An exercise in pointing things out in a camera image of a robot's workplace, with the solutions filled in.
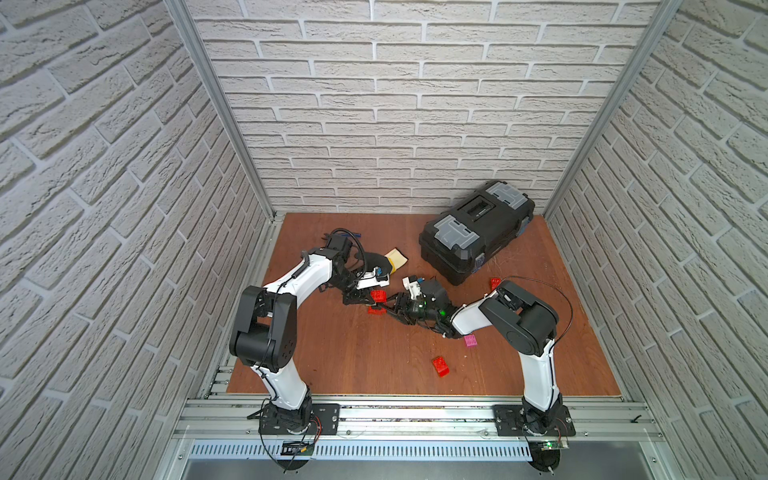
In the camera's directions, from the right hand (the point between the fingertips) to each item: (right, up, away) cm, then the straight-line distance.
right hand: (385, 306), depth 90 cm
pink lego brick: (+25, -9, -5) cm, 27 cm away
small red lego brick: (-1, -1, -1) cm, 2 cm away
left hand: (-4, +5, -1) cm, 7 cm away
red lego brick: (-2, +4, -4) cm, 6 cm away
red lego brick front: (+16, -15, -9) cm, 24 cm away
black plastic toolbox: (+22, +20, -2) cm, 29 cm away
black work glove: (-5, +14, +13) cm, 19 cm away
